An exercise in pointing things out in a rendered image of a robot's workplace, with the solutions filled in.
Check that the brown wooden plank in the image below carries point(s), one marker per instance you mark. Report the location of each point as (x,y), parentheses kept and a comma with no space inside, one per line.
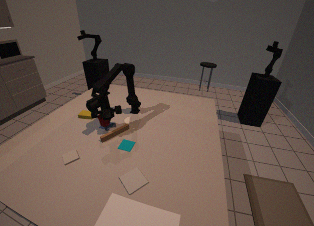
(114,133)

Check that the yellow box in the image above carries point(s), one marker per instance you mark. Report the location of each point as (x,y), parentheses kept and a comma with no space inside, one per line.
(85,114)

